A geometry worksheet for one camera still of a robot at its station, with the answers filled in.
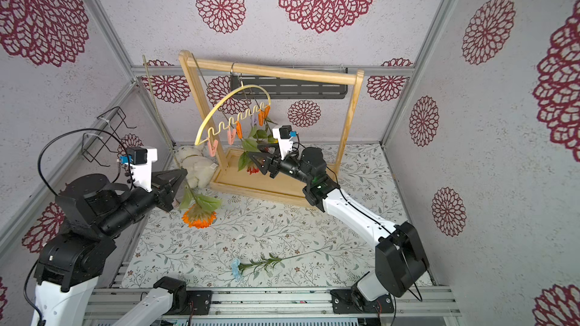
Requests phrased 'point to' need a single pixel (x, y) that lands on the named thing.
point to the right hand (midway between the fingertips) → (251, 149)
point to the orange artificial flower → (198, 212)
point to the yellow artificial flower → (272, 139)
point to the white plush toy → (200, 167)
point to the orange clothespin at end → (266, 109)
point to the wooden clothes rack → (225, 164)
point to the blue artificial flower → (268, 259)
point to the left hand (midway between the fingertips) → (184, 174)
